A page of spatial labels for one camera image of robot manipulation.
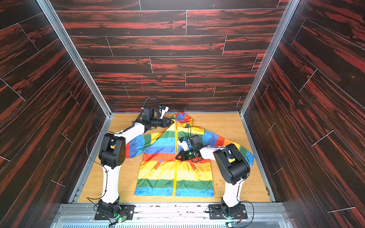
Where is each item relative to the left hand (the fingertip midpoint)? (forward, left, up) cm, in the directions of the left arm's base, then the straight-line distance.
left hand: (174, 121), depth 96 cm
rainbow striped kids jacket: (-31, +7, -15) cm, 35 cm away
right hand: (-19, -4, -14) cm, 24 cm away
